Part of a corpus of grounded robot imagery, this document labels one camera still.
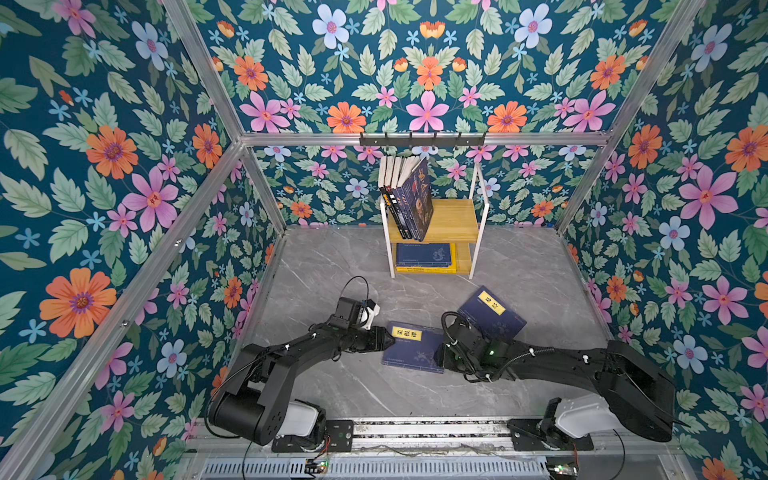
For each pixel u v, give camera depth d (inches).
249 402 17.0
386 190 29.6
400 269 39.8
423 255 40.2
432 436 29.5
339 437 29.0
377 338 30.9
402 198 30.2
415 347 34.7
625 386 16.4
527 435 28.0
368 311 30.4
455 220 38.7
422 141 36.7
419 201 33.3
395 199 30.4
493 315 36.9
